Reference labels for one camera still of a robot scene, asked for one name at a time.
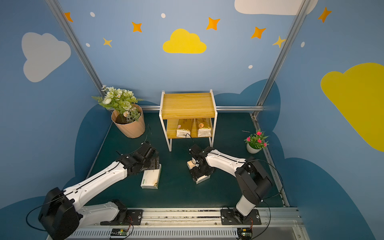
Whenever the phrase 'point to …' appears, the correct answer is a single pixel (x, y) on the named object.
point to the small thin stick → (245, 131)
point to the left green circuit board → (119, 232)
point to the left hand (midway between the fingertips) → (152, 160)
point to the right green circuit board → (245, 233)
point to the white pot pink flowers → (255, 142)
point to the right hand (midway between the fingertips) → (202, 173)
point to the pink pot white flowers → (128, 117)
